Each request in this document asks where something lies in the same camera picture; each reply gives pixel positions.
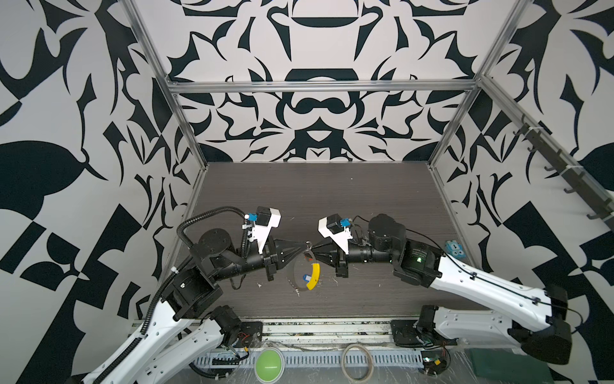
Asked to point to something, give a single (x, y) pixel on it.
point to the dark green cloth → (499, 366)
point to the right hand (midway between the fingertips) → (308, 254)
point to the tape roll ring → (371, 366)
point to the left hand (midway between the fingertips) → (307, 241)
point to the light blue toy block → (455, 248)
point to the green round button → (269, 365)
